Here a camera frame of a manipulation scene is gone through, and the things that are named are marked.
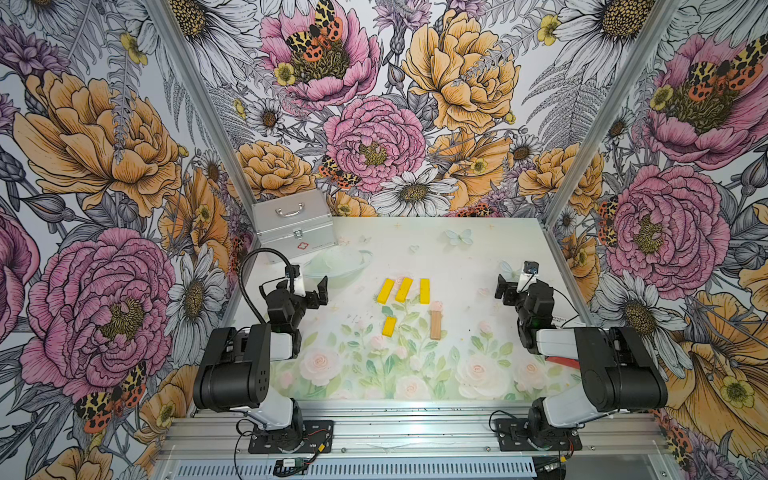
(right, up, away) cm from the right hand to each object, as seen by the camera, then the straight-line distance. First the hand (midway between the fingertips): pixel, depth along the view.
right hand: (513, 281), depth 94 cm
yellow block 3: (-27, -4, +8) cm, 28 cm away
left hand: (-62, 0, -1) cm, 62 cm away
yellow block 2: (-33, -3, +8) cm, 35 cm away
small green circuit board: (-60, -39, -24) cm, 76 cm away
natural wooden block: (-24, -14, -2) cm, 28 cm away
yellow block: (-40, -4, +8) cm, 41 cm away
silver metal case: (-70, +18, +8) cm, 73 cm away
